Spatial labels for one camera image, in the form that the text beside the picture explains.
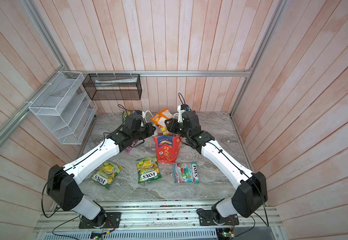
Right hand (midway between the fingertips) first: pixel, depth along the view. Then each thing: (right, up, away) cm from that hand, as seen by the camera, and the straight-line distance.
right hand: (166, 122), depth 76 cm
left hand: (-5, -5, +4) cm, 8 cm away
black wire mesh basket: (-38, +27, +28) cm, 54 cm away
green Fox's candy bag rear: (-35, +7, +40) cm, 54 cm away
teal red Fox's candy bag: (+12, -30, +10) cm, 33 cm away
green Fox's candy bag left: (-35, -30, +9) cm, 47 cm away
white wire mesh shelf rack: (-53, +8, +2) cm, 53 cm away
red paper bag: (+1, -14, +7) cm, 16 cm away
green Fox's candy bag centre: (-11, -28, +12) cm, 33 cm away
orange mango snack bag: (-3, +2, +2) cm, 4 cm away
